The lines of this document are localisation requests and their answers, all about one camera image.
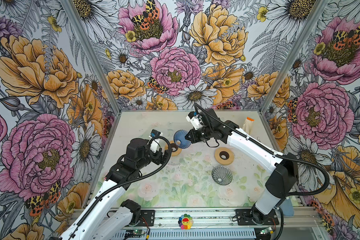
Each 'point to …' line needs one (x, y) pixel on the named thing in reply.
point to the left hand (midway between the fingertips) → (162, 150)
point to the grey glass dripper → (222, 175)
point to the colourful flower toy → (185, 221)
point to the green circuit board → (135, 233)
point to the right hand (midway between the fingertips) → (188, 141)
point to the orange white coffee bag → (248, 125)
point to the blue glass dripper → (180, 139)
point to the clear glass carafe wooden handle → (174, 160)
